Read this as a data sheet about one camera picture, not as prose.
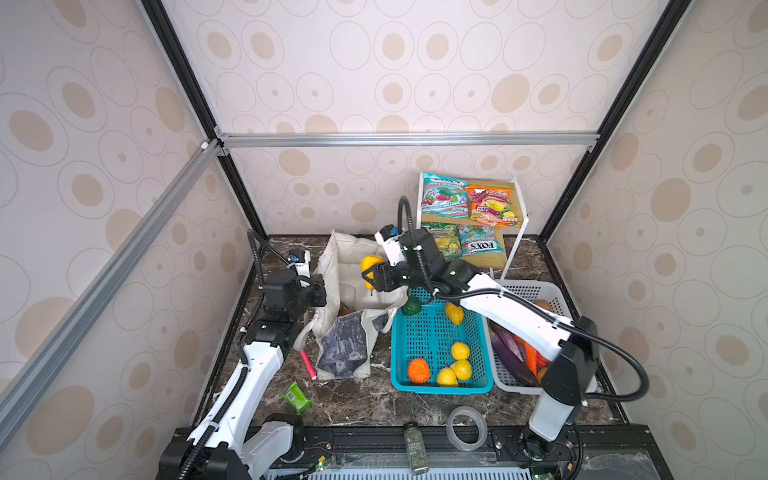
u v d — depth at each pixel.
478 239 0.95
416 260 0.57
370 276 0.70
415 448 0.70
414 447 0.70
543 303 0.93
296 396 0.80
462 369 0.82
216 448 0.39
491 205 0.78
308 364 0.87
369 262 0.72
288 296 0.57
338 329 0.73
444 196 0.81
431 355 0.89
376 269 0.66
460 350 0.86
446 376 0.80
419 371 0.81
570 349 0.44
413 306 0.94
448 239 0.93
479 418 0.76
